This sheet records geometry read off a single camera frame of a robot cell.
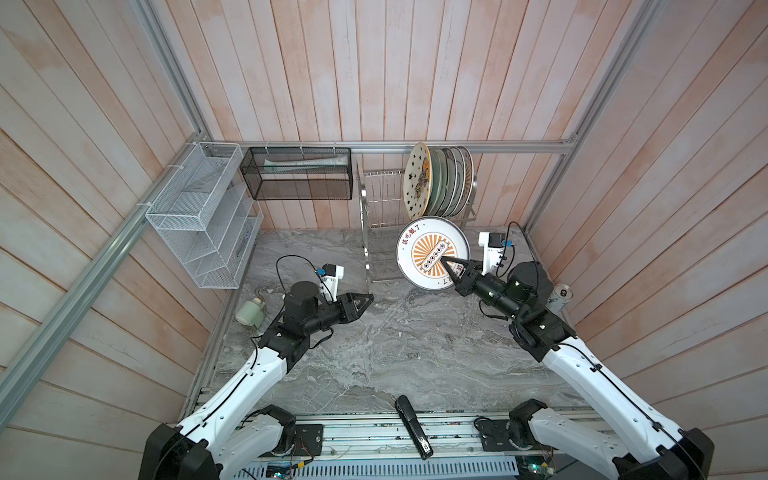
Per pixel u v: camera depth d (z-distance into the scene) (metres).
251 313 0.88
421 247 0.69
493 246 0.59
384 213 1.18
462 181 0.75
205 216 0.68
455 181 0.75
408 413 0.74
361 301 0.76
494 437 0.73
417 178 0.85
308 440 0.73
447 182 0.74
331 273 0.70
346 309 0.66
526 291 0.51
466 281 0.59
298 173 1.04
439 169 0.75
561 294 0.86
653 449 0.39
